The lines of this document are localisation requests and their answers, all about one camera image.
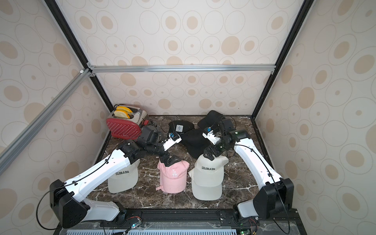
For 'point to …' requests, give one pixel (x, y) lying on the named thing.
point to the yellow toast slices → (122, 111)
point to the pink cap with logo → (173, 177)
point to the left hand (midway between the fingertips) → (179, 151)
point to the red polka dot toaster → (127, 122)
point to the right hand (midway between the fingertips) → (210, 151)
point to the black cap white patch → (180, 126)
